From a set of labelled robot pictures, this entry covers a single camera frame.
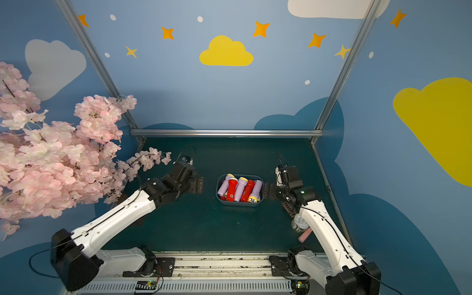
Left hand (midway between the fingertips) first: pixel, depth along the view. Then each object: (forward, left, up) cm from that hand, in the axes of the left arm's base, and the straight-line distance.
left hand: (194, 177), depth 80 cm
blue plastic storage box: (+7, -10, -14) cm, 19 cm away
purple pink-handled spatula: (-18, -50, -18) cm, 56 cm away
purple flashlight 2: (+4, -21, -11) cm, 24 cm away
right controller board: (-37, -46, -22) cm, 63 cm away
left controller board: (-38, +17, -22) cm, 47 cm away
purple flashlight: (+3, -12, -13) cm, 18 cm away
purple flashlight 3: (+1, -29, -12) cm, 31 cm away
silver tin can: (-14, -48, -15) cm, 52 cm away
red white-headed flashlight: (+1, -16, -11) cm, 20 cm away
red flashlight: (+1, -24, -12) cm, 27 cm away
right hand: (-2, -36, -4) cm, 36 cm away
